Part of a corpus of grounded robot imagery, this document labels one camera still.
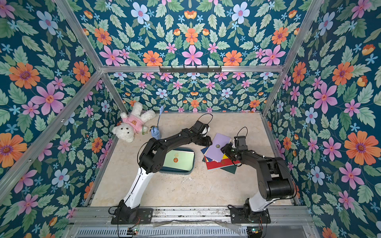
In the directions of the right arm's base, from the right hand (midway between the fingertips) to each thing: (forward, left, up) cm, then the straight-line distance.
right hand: (223, 149), depth 95 cm
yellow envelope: (-4, -1, -3) cm, 5 cm away
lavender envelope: (0, +6, -3) cm, 7 cm away
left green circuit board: (-45, +47, -5) cm, 65 cm away
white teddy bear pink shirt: (+15, +65, +6) cm, 67 cm away
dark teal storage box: (-14, +34, -3) cm, 37 cm away
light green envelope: (-9, +28, +1) cm, 29 cm away
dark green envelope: (-11, -4, -4) cm, 13 cm away
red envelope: (-8, 0, -3) cm, 8 cm away
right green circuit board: (-43, -13, -6) cm, 45 cm away
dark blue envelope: (0, +13, -3) cm, 13 cm away
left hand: (+6, +7, 0) cm, 10 cm away
